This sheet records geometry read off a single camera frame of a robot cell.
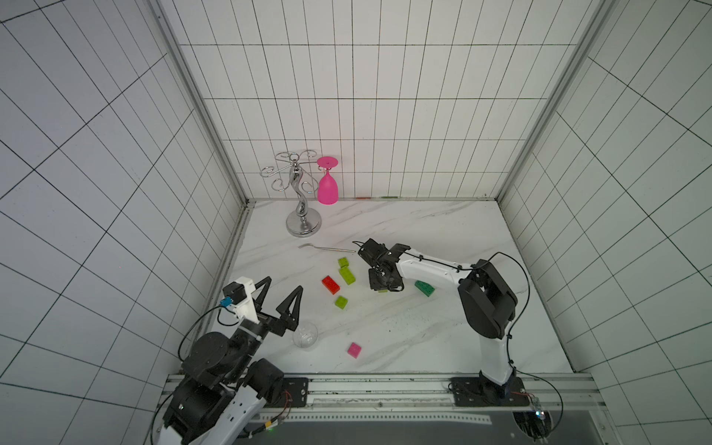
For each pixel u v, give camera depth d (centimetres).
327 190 100
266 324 51
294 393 72
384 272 67
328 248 104
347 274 95
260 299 61
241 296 49
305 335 83
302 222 110
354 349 79
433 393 74
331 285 93
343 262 98
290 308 53
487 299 50
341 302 89
